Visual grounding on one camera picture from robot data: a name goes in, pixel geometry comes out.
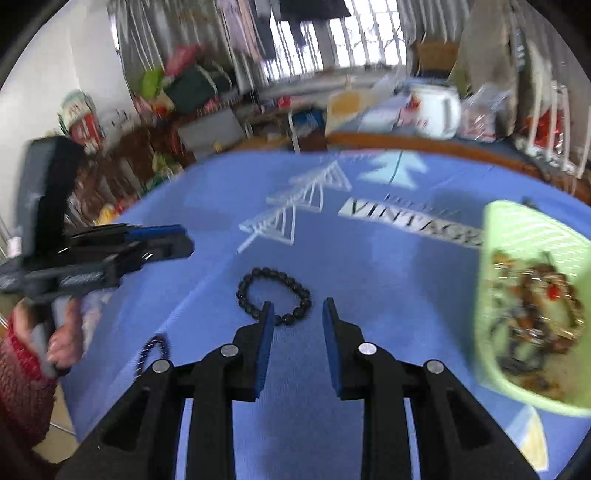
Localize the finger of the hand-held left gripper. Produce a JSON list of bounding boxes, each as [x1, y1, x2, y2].
[[106, 233, 195, 278], [69, 224, 186, 246]]

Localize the person's left hand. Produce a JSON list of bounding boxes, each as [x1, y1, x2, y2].
[[9, 295, 87, 377]]

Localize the hanging clothes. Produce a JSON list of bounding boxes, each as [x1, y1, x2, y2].
[[217, 0, 352, 61]]

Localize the green plastic tray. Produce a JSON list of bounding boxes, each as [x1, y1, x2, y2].
[[472, 199, 591, 418]]

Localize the dark green bag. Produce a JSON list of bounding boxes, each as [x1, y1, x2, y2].
[[165, 65, 234, 114]]

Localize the pink cloth bundle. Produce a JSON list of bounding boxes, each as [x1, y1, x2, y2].
[[166, 44, 199, 77]]

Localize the clear plastic bag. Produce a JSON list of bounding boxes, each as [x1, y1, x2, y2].
[[462, 83, 513, 139]]

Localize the blue printed blanket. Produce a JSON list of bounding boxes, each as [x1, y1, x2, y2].
[[60, 150, 591, 480]]

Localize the grey box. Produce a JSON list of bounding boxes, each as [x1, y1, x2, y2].
[[178, 110, 245, 160]]

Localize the red and white bag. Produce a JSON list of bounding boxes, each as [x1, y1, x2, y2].
[[58, 90, 100, 144]]

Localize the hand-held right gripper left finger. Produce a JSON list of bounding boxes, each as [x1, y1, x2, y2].
[[55, 301, 276, 480]]

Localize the dark purple bead bracelet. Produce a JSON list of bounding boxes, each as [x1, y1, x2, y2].
[[236, 267, 313, 328]]

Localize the brown wooden bead bracelet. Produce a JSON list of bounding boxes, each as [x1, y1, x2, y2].
[[492, 251, 585, 344]]

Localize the yellowish plastic jug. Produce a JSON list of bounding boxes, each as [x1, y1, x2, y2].
[[325, 76, 370, 137]]

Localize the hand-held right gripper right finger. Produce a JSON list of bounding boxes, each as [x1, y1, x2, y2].
[[322, 296, 541, 480]]

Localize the white mug with red star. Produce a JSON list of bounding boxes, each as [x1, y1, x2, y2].
[[397, 83, 462, 139]]

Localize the purple faceted bead bracelet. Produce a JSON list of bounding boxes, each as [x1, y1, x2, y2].
[[136, 333, 171, 379]]

